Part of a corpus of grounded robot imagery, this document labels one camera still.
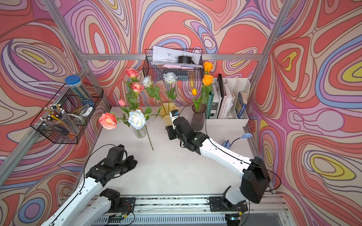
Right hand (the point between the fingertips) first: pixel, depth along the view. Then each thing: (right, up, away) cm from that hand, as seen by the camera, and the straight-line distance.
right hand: (171, 129), depth 78 cm
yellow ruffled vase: (-5, +12, +15) cm, 20 cm away
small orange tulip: (+16, +17, +13) cm, 27 cm away
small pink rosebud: (-29, +15, +2) cm, 32 cm away
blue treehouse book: (+49, +15, +23) cm, 56 cm away
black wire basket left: (-49, +9, -4) cm, 49 cm away
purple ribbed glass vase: (+18, +7, +23) cm, 30 cm away
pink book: (+35, +16, +13) cm, 41 cm away
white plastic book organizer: (+46, +31, +24) cm, 60 cm away
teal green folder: (+24, +15, +12) cm, 31 cm away
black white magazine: (+29, +17, +13) cm, 36 cm away
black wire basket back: (-13, +40, +23) cm, 48 cm away
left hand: (-18, -19, +1) cm, 26 cm away
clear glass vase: (-23, -4, +20) cm, 31 cm away
